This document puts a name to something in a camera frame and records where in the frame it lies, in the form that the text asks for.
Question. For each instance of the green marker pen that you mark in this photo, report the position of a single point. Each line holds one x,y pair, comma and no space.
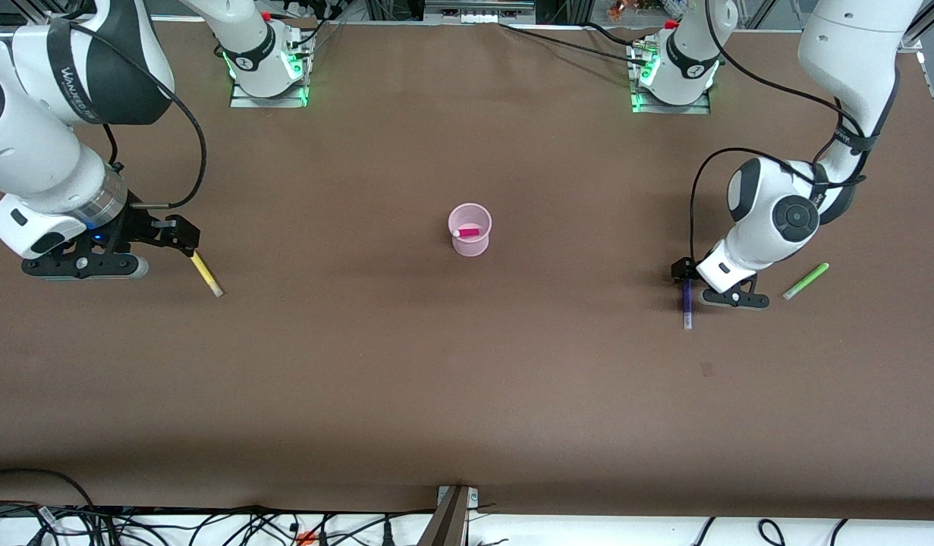
806,280

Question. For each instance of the grey table frame strut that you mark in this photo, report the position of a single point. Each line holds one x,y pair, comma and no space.
448,523

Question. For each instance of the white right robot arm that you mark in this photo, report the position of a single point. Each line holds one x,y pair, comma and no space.
34,152

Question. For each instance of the grey background device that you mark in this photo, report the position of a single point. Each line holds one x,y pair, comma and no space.
478,11

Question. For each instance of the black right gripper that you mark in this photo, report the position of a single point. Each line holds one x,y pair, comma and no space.
139,227

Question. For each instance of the pink mesh pen holder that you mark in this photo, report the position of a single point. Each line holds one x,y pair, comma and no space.
470,246

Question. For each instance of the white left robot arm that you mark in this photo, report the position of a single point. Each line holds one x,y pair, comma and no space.
747,246

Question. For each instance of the purple marker pen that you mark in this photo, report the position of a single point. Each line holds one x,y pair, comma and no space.
687,307

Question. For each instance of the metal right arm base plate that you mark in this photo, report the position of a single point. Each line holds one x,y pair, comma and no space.
269,101

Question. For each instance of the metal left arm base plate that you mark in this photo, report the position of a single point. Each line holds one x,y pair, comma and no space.
671,108

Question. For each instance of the yellow marker pen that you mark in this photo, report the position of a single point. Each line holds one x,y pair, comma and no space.
209,277

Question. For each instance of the pink marker pen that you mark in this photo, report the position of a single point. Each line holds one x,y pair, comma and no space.
469,231

